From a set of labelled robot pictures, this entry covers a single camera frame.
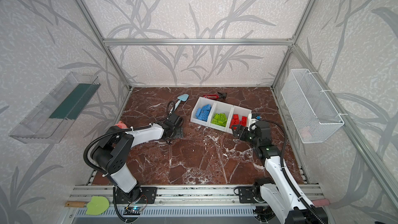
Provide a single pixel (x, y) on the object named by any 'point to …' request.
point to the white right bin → (239, 115)
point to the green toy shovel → (98, 206)
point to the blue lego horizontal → (206, 108)
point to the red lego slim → (243, 123)
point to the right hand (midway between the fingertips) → (237, 123)
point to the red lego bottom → (236, 117)
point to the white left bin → (200, 102)
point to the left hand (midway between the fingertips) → (178, 128)
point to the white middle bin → (221, 107)
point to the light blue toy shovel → (183, 97)
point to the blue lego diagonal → (199, 110)
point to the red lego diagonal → (233, 122)
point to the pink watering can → (121, 125)
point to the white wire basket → (313, 115)
